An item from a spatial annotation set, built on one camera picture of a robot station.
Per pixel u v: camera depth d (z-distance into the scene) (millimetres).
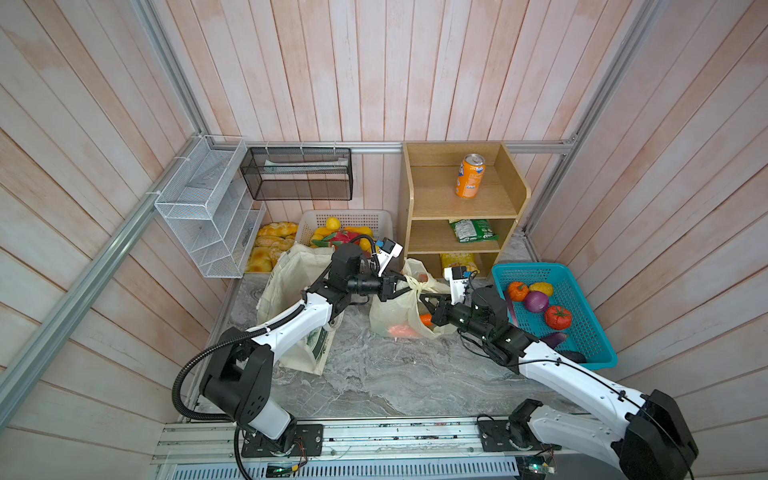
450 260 1068
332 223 1109
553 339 883
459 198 854
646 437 391
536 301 928
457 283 686
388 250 687
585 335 861
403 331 887
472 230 928
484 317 593
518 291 957
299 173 1040
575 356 842
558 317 896
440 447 731
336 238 1064
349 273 645
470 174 780
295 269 870
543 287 977
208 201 688
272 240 1101
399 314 791
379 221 1151
